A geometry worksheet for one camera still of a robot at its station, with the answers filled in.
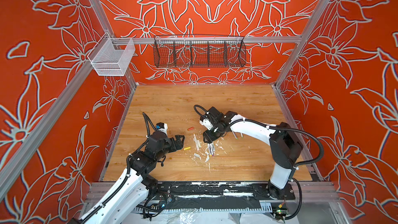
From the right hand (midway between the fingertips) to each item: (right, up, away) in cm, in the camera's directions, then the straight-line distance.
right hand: (204, 138), depth 85 cm
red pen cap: (-9, +3, +10) cm, 14 cm away
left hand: (-14, +2, -8) cm, 16 cm away
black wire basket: (-3, +53, +11) cm, 54 cm away
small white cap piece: (-4, -10, 0) cm, 11 cm away
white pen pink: (+4, -7, +1) cm, 8 cm away
